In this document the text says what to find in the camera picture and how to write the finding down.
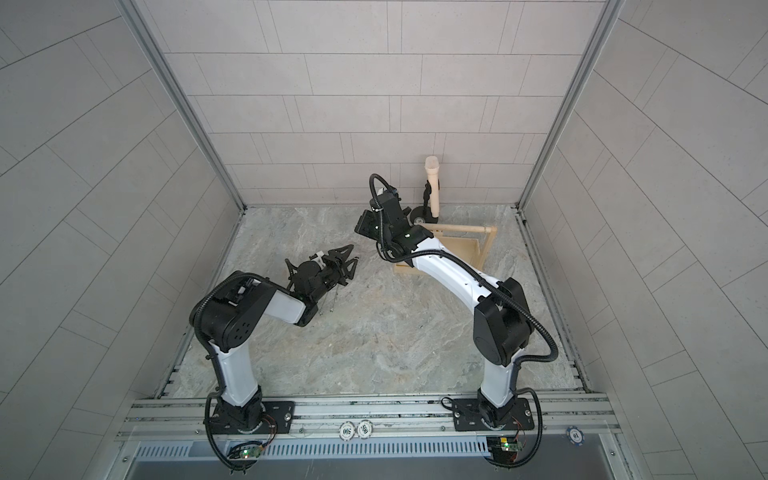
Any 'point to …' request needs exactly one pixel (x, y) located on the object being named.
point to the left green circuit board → (250, 452)
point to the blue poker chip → (575, 435)
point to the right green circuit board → (510, 446)
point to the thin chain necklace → (331, 310)
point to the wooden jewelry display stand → (469, 243)
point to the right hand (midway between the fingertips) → (356, 220)
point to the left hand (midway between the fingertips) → (363, 249)
